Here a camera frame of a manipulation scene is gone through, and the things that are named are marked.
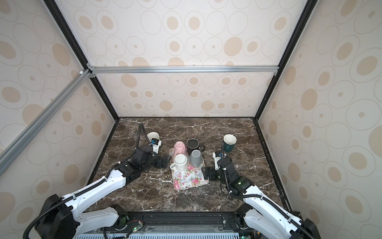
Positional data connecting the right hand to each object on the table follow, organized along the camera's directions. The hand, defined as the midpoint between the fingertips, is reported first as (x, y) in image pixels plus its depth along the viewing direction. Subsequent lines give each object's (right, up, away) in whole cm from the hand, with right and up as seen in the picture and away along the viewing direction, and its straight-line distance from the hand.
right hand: (209, 167), depth 81 cm
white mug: (-16, +2, +4) cm, 17 cm away
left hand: (-22, +7, -1) cm, 23 cm away
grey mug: (-7, +4, +6) cm, 10 cm away
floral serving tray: (-11, -8, +6) cm, 15 cm away
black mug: (-9, +12, +13) cm, 20 cm away
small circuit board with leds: (-35, -26, -10) cm, 45 cm away
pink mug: (-17, +10, +9) cm, 21 cm away
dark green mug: (+15, +14, +16) cm, 26 cm away
